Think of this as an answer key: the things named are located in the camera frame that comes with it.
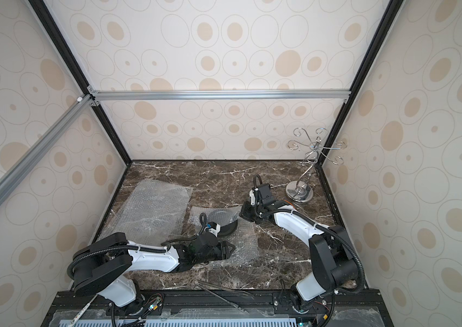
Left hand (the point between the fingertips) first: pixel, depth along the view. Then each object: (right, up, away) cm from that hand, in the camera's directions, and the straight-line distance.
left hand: (237, 252), depth 82 cm
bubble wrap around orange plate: (-42, +14, +16) cm, 46 cm away
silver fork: (-56, -19, -13) cm, 61 cm away
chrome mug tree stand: (+33, +24, +21) cm, 46 cm away
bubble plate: (+4, -2, +2) cm, 4 cm away
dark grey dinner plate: (-4, +11, +7) cm, 13 cm away
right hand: (+4, +15, +7) cm, 17 cm away
